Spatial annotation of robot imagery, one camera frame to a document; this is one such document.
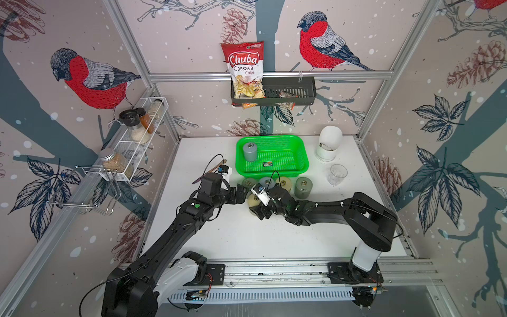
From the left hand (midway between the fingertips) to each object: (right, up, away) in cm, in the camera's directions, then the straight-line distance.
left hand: (242, 185), depth 80 cm
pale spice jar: (-39, +33, +5) cm, 51 cm away
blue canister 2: (+10, 0, +8) cm, 13 cm away
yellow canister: (+19, 0, +10) cm, 21 cm away
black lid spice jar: (-41, +21, -6) cm, 46 cm away
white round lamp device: (+45, +21, +23) cm, 55 cm away
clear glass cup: (+48, +2, +21) cm, 52 cm away
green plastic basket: (+18, +12, +31) cm, 38 cm away
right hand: (+5, -8, +7) cm, 12 cm away
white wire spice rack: (-43, +14, -5) cm, 46 cm away
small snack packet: (+21, +35, +10) cm, 43 cm away
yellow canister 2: (+4, -8, +5) cm, 10 cm away
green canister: (+2, -1, +10) cm, 10 cm away
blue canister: (+2, +15, +24) cm, 28 cm away
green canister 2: (+28, -2, +10) cm, 29 cm away
